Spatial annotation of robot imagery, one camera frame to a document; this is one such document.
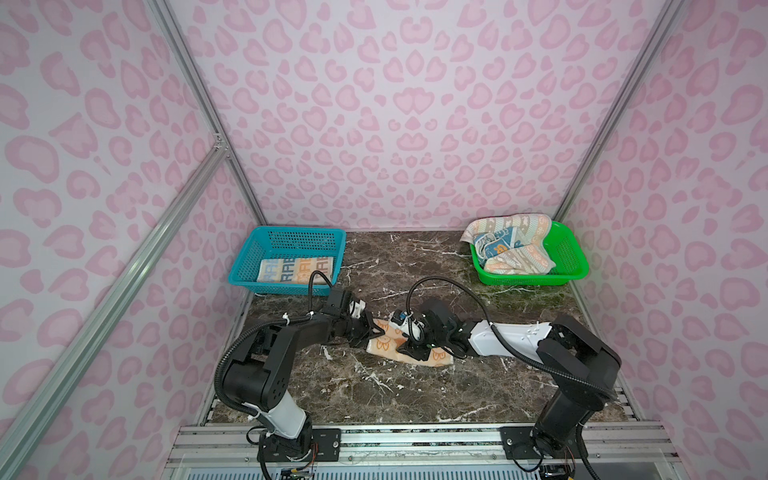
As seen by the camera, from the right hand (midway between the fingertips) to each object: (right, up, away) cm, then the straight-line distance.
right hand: (403, 338), depth 86 cm
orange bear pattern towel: (-4, -2, 0) cm, 5 cm away
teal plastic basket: (-46, +29, +35) cm, 65 cm away
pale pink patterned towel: (+46, +23, +21) cm, 56 cm away
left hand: (-5, +3, +3) cm, 6 cm away
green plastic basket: (+59, +25, +20) cm, 67 cm away
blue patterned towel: (+32, +28, +20) cm, 47 cm away
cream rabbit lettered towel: (-39, +19, +20) cm, 48 cm away
